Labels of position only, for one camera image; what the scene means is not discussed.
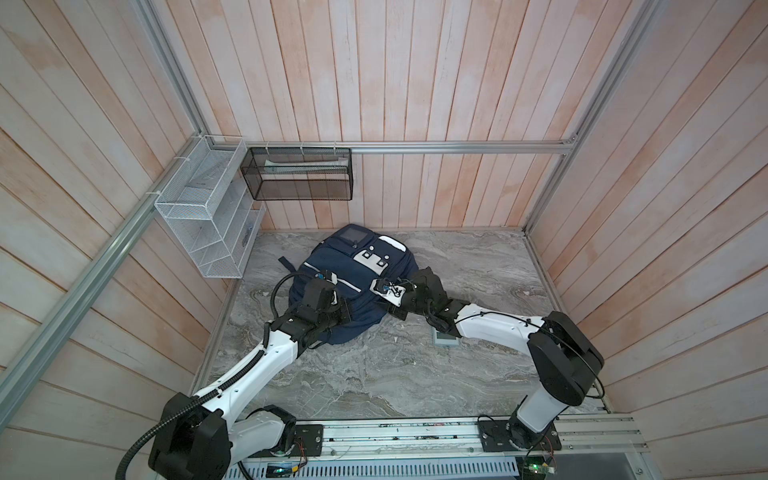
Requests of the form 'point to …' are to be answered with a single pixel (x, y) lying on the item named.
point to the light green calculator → (444, 339)
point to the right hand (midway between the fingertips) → (379, 290)
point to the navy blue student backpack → (354, 256)
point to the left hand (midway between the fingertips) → (352, 311)
